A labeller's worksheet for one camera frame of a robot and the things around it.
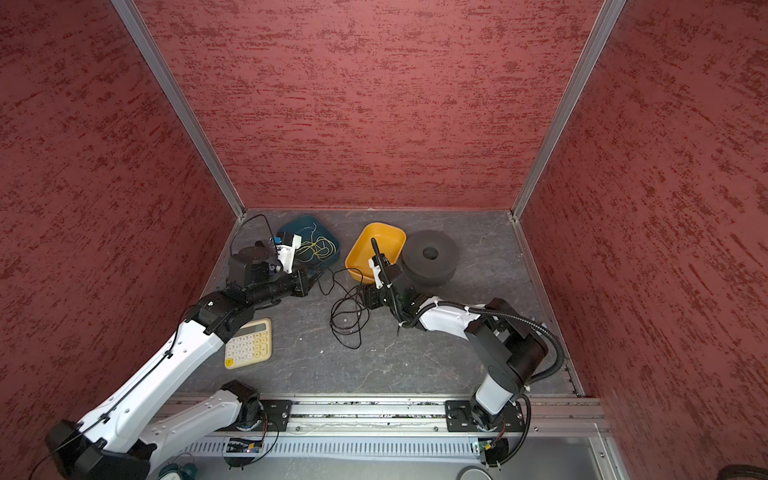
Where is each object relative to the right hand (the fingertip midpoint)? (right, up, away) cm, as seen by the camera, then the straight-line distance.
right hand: (363, 293), depth 88 cm
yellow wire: (-17, +13, +17) cm, 27 cm away
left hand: (-8, +7, -15) cm, 19 cm away
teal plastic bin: (-26, +22, +25) cm, 43 cm away
